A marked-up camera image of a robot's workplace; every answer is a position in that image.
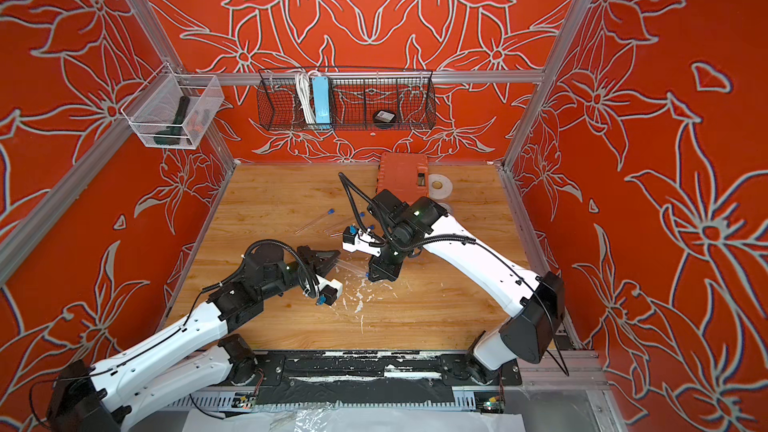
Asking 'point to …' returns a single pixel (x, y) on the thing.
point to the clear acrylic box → (172, 110)
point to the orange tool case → (405, 175)
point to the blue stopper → (331, 211)
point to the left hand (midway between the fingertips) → (335, 247)
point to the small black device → (384, 118)
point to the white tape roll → (440, 186)
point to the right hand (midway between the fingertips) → (367, 273)
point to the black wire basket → (355, 99)
